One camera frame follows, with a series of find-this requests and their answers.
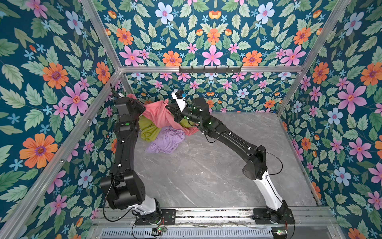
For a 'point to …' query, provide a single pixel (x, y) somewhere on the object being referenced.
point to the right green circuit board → (279, 232)
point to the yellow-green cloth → (148, 130)
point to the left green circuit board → (158, 231)
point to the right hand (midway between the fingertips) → (166, 103)
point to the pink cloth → (158, 113)
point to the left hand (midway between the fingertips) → (139, 95)
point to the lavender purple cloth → (166, 141)
